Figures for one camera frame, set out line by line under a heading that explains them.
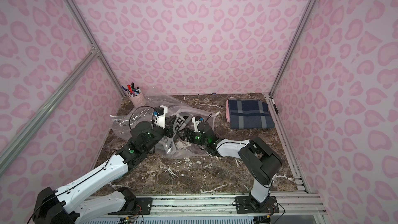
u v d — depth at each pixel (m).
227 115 1.04
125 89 1.04
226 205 0.75
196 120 0.82
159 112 0.61
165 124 0.64
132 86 1.06
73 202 0.41
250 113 1.02
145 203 0.74
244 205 0.71
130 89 1.03
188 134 0.77
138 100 1.07
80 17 0.79
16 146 0.53
